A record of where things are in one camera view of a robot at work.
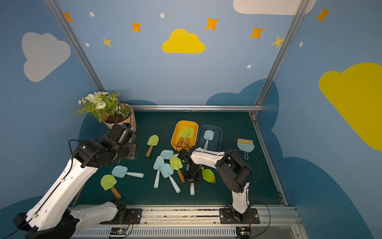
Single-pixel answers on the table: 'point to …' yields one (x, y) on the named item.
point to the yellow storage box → (175, 138)
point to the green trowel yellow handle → (208, 175)
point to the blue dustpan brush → (245, 146)
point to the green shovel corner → (108, 181)
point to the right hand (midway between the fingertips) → (192, 185)
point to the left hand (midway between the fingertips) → (132, 146)
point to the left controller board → (119, 231)
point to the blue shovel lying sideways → (168, 154)
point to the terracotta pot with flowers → (106, 107)
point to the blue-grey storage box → (215, 145)
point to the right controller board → (243, 232)
